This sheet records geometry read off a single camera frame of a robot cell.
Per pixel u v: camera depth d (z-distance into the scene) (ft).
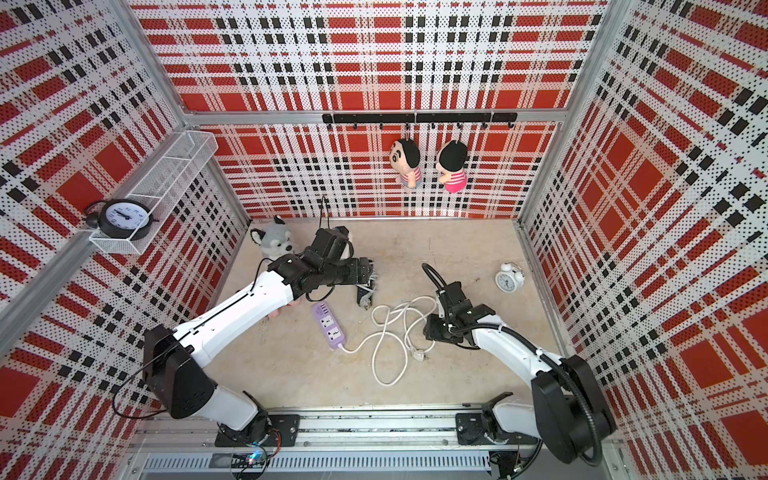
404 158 2.98
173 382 1.34
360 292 3.14
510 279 3.11
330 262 2.11
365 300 3.04
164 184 2.62
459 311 2.22
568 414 1.33
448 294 2.23
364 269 2.37
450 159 3.15
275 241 2.98
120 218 2.09
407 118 2.90
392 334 2.83
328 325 2.92
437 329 2.51
